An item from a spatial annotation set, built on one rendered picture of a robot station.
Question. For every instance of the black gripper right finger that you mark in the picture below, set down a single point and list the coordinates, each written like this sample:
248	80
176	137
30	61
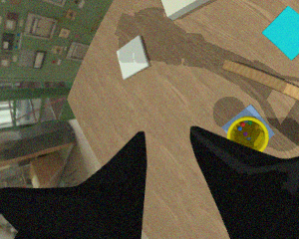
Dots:
253	191

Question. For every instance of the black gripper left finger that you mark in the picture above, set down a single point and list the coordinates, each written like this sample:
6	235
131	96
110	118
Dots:
108	205

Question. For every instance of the yellow translucent cup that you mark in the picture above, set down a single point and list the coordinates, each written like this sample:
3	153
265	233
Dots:
258	138

